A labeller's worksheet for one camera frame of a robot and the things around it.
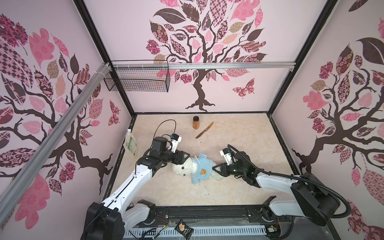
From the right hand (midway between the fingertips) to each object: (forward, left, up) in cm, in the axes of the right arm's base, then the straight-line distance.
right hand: (213, 167), depth 83 cm
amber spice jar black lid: (+34, +10, -1) cm, 36 cm away
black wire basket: (+73, +58, +11) cm, 94 cm away
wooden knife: (+32, +4, -8) cm, 33 cm away
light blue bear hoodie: (-2, +5, +1) cm, 6 cm away
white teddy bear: (-3, +15, +5) cm, 16 cm away
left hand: (+3, +16, +7) cm, 18 cm away
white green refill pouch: (+15, +51, +4) cm, 53 cm away
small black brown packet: (-29, +16, -5) cm, 34 cm away
